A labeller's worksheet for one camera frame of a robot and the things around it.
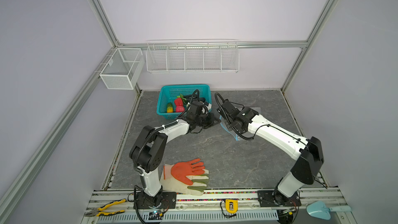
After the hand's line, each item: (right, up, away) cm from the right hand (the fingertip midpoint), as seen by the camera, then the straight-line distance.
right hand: (235, 119), depth 82 cm
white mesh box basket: (-71, +32, +20) cm, 81 cm away
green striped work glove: (-19, -32, -4) cm, 38 cm away
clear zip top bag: (-3, -4, -22) cm, 23 cm away
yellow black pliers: (-66, -42, -11) cm, 79 cm away
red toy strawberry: (-35, +10, +27) cm, 45 cm away
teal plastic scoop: (+35, -40, -12) cm, 55 cm away
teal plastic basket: (-46, +12, +26) cm, 54 cm away
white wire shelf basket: (-24, +39, +16) cm, 48 cm away
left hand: (-7, -2, +4) cm, 8 cm away
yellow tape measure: (-4, -39, -11) cm, 40 cm away
